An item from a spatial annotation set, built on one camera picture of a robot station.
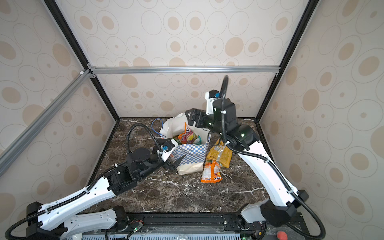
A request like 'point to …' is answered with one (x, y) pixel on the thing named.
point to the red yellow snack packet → (188, 137)
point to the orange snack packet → (211, 173)
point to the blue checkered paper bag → (193, 161)
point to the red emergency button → (282, 235)
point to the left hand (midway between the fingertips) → (181, 146)
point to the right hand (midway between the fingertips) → (199, 111)
